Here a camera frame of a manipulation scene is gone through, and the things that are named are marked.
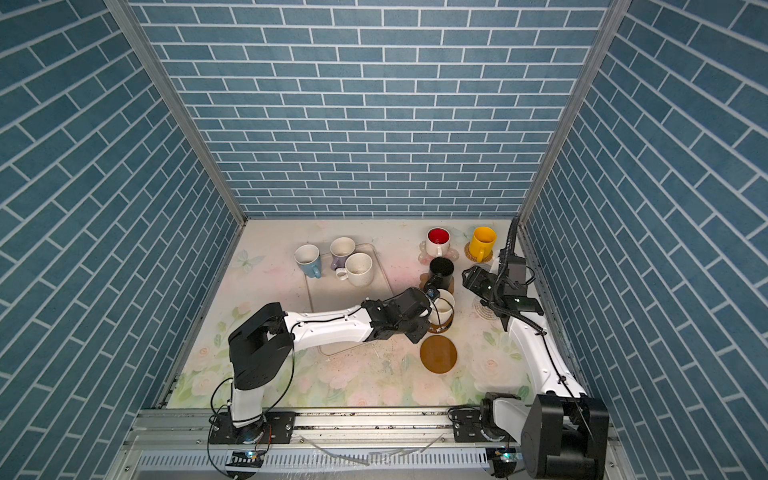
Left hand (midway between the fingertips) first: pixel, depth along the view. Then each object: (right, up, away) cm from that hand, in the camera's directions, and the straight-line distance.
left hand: (433, 326), depth 85 cm
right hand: (+12, +14, 0) cm, 19 cm away
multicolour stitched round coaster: (+18, +2, +9) cm, 20 cm away
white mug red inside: (+4, +25, +22) cm, 34 cm away
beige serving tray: (-34, +7, +14) cm, 37 cm away
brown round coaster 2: (+2, -9, +2) cm, 9 cm away
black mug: (+4, +15, +13) cm, 20 cm away
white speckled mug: (-23, +15, +15) cm, 31 cm away
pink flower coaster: (0, +19, +23) cm, 30 cm away
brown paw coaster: (-1, +12, +18) cm, 21 cm away
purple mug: (-31, +22, +20) cm, 43 cm away
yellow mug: (+19, +24, +18) cm, 36 cm away
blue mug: (-41, +19, +17) cm, 48 cm away
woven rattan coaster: (+16, +21, +26) cm, 37 cm away
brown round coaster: (+3, -2, +5) cm, 6 cm away
